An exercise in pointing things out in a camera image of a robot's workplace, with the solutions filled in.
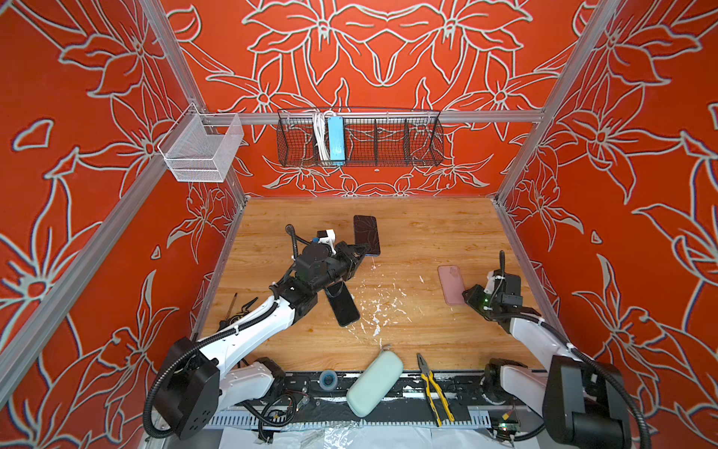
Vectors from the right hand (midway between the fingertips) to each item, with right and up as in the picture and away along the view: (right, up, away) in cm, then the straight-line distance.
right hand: (463, 291), depth 89 cm
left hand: (-31, +17, -17) cm, 39 cm away
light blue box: (-42, +49, 0) cm, 64 cm away
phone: (-39, -4, -2) cm, 40 cm away
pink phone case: (-2, +1, +5) cm, 5 cm away
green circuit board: (+3, -29, -21) cm, 36 cm away
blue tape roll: (-43, -21, -14) cm, 50 cm away
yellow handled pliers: (-15, -20, -15) cm, 29 cm away
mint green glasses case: (-30, -19, -18) cm, 40 cm away
